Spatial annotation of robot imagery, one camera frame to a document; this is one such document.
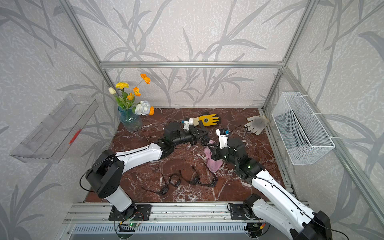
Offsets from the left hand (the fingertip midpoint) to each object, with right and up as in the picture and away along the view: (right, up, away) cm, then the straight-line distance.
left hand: (208, 133), depth 74 cm
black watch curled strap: (-17, -29, +8) cm, 34 cm away
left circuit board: (-38, -45, -3) cm, 59 cm away
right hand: (-1, -6, 0) cm, 6 cm away
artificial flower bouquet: (-48, +18, +12) cm, 53 cm away
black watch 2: (-24, -30, +3) cm, 38 cm away
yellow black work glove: (+1, +7, +37) cm, 37 cm away
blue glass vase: (-51, +6, +25) cm, 57 cm away
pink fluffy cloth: (+3, -18, +6) cm, 19 cm away
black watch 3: (-8, -28, +12) cm, 31 cm away
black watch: (-2, -4, +1) cm, 4 cm away
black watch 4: (+3, -26, +6) cm, 26 cm away
